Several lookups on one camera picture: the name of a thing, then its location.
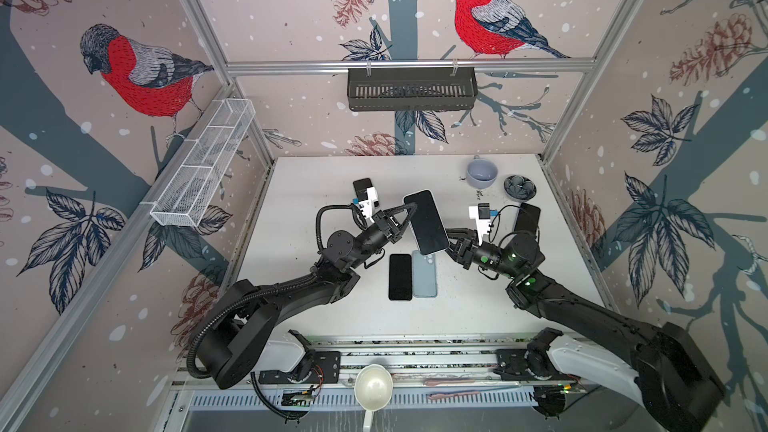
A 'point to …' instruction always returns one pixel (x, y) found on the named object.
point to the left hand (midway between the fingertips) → (417, 212)
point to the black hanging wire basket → (412, 89)
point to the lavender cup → (481, 173)
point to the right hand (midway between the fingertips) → (433, 240)
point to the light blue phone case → (424, 275)
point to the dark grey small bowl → (520, 188)
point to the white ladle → (373, 389)
